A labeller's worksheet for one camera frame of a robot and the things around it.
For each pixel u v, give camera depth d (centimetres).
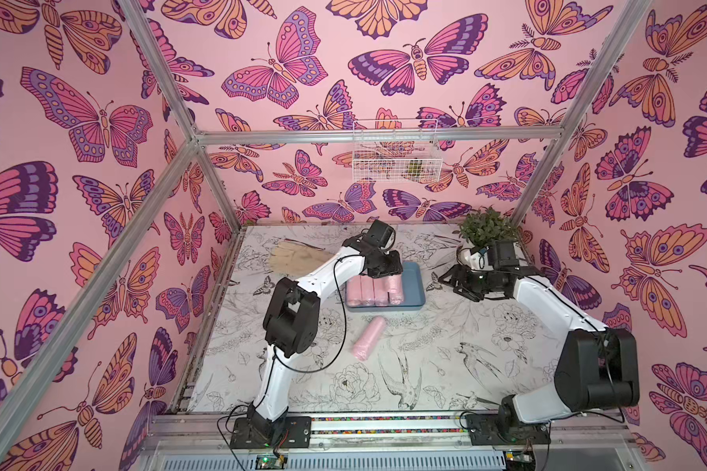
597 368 43
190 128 90
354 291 97
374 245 73
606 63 77
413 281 103
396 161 105
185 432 76
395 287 88
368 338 88
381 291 95
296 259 107
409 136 95
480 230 92
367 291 98
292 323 54
